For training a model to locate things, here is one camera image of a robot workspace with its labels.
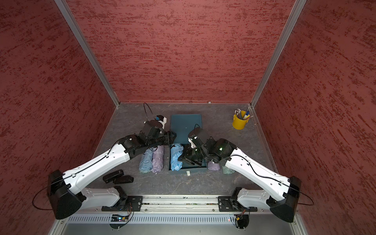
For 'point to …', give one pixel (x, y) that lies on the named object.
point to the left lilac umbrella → (157, 158)
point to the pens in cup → (243, 114)
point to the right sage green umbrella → (226, 170)
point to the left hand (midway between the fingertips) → (171, 138)
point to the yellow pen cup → (238, 123)
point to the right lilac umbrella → (214, 166)
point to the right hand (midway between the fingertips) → (178, 163)
